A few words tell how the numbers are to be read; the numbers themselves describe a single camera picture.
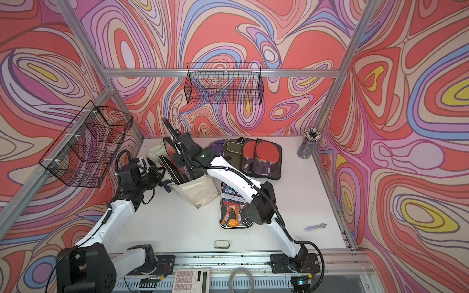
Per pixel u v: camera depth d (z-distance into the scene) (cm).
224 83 96
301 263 63
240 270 75
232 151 105
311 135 99
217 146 110
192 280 69
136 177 66
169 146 86
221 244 77
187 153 59
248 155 106
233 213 86
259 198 51
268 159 105
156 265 73
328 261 75
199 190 82
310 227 82
